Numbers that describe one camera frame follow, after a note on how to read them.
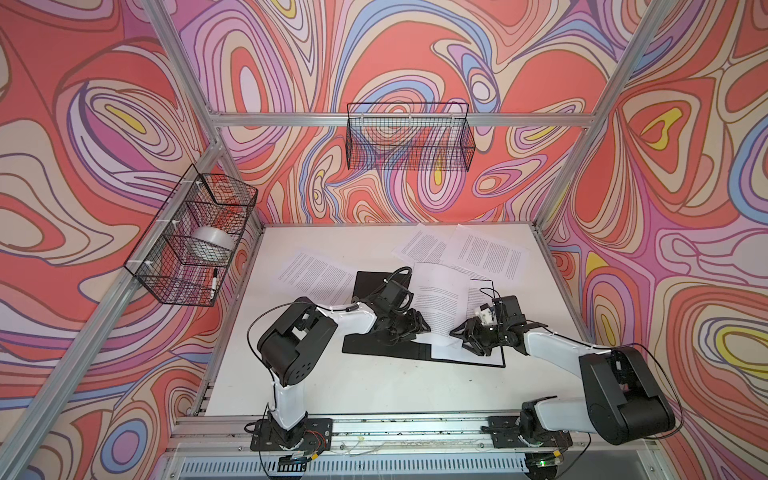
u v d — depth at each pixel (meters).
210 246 0.70
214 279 0.73
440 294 0.98
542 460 0.71
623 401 0.43
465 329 0.81
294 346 0.49
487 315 0.85
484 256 1.11
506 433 0.73
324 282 1.04
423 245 1.15
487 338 0.78
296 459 0.70
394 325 0.78
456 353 0.85
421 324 0.84
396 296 0.75
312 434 0.73
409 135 0.96
